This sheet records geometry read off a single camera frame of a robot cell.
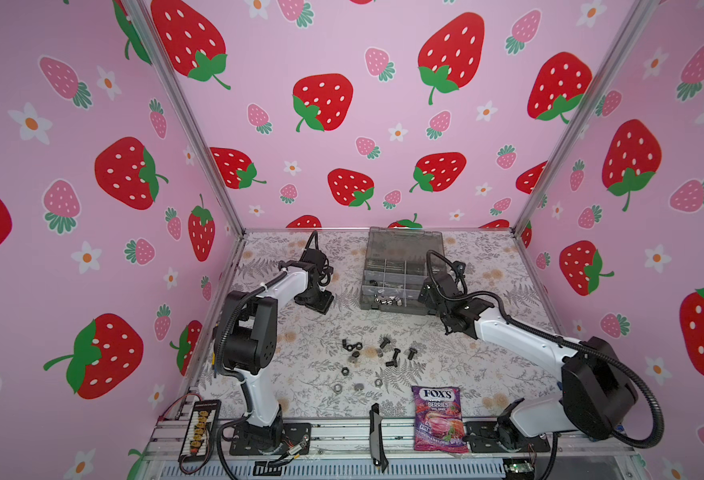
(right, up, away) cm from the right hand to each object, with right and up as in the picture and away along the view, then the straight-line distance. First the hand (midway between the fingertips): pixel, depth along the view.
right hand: (436, 290), depth 88 cm
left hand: (-37, -5, +8) cm, 38 cm away
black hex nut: (-28, -24, -3) cm, 36 cm away
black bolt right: (-7, -18, 0) cm, 20 cm away
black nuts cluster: (-24, -17, +2) cm, 30 cm away
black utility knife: (-19, -36, -15) cm, 43 cm away
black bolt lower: (-13, -21, -2) cm, 25 cm away
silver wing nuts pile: (-14, -5, +10) cm, 18 cm away
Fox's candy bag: (-3, -32, -13) cm, 35 cm away
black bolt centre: (-15, -16, +2) cm, 22 cm away
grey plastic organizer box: (-9, +9, +24) cm, 27 cm away
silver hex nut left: (-29, -27, -7) cm, 40 cm away
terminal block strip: (-64, -34, -14) cm, 73 cm away
